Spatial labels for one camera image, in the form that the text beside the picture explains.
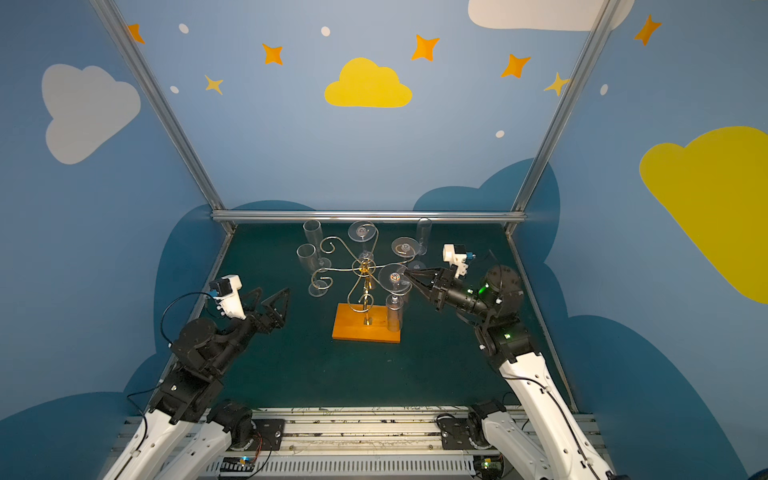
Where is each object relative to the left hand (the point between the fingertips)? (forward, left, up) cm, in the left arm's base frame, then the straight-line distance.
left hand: (273, 288), depth 68 cm
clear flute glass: (+15, -20, +4) cm, 25 cm away
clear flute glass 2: (+10, -31, +4) cm, 33 cm away
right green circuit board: (-31, -53, -32) cm, 69 cm away
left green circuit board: (-31, +10, -32) cm, 46 cm away
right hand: (-2, -31, +10) cm, 32 cm away
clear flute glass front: (+28, -38, -10) cm, 48 cm away
